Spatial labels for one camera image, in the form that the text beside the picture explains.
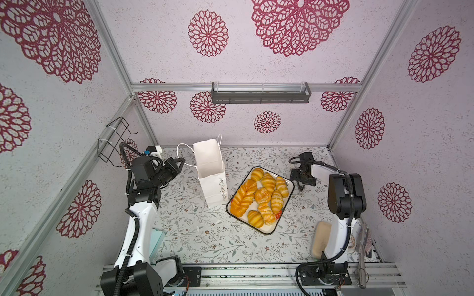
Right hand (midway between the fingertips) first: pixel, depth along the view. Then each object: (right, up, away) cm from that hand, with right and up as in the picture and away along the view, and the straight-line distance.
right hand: (301, 176), depth 104 cm
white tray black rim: (-23, -23, -19) cm, 38 cm away
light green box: (-72, -26, -25) cm, 80 cm away
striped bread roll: (-19, -3, -5) cm, 20 cm away
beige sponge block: (0, -26, -24) cm, 35 cm away
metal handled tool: (+12, -39, -33) cm, 52 cm away
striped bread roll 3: (-17, -12, -13) cm, 24 cm away
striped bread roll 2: (-12, -5, -5) cm, 14 cm away
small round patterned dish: (+15, -29, -23) cm, 40 cm away
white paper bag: (-51, +3, -4) cm, 51 cm away
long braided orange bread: (-33, -11, -10) cm, 36 cm away
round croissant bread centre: (-24, -9, -11) cm, 28 cm away
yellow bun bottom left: (-28, -19, -19) cm, 39 cm away
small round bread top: (-25, +1, -2) cm, 25 cm away
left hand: (-58, +8, -29) cm, 65 cm away
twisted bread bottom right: (-22, -18, -18) cm, 34 cm away
